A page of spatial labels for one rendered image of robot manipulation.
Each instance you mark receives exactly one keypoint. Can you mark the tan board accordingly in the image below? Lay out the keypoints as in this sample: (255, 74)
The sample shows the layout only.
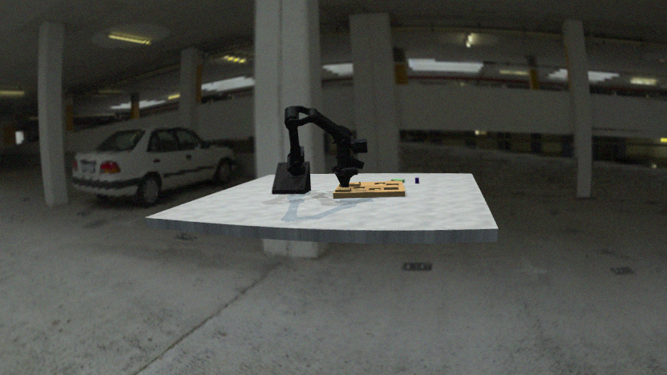
(392, 188)

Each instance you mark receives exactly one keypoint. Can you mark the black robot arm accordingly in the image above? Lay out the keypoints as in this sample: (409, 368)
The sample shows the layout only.
(341, 135)

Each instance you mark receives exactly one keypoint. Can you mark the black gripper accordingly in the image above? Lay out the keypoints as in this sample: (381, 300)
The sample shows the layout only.
(344, 169)

